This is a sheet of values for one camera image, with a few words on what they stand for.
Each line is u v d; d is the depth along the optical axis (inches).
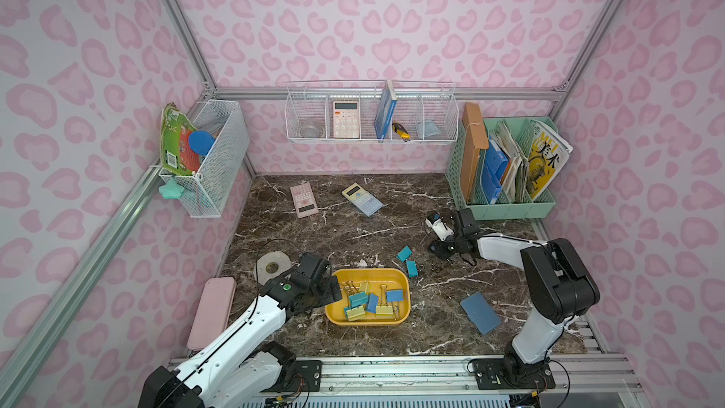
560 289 19.2
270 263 36.8
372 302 33.0
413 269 36.0
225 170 35.5
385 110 34.6
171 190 24.8
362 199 43.3
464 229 30.6
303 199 43.3
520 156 36.6
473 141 32.5
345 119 36.6
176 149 28.2
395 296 33.9
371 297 33.3
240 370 22.0
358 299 32.7
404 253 37.5
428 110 39.3
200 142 29.6
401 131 37.0
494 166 38.5
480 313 33.0
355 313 31.8
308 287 23.9
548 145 38.4
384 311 32.9
